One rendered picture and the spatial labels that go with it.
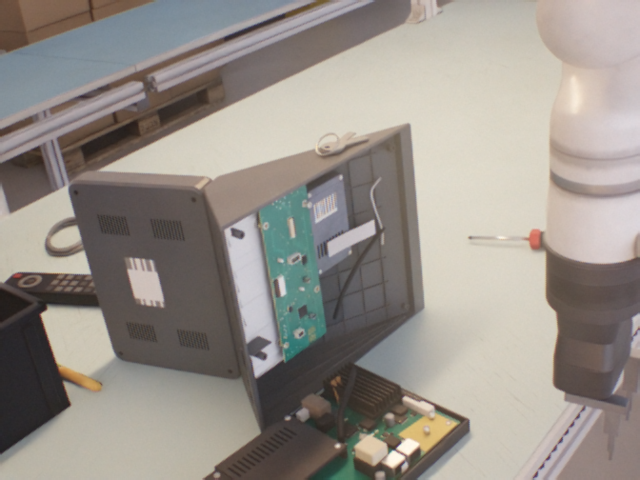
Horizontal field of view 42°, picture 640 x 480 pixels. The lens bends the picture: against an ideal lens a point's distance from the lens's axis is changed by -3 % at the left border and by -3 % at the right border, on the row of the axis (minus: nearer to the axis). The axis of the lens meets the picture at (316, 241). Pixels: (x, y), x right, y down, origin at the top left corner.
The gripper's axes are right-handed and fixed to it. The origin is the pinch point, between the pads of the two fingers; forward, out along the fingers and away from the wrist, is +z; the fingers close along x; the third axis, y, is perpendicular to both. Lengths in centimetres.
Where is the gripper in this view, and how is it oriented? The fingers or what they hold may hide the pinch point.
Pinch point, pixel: (618, 438)
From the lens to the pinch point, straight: 72.4
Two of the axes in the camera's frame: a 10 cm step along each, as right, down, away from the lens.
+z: 1.2, 8.8, 4.6
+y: -8.4, -1.5, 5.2
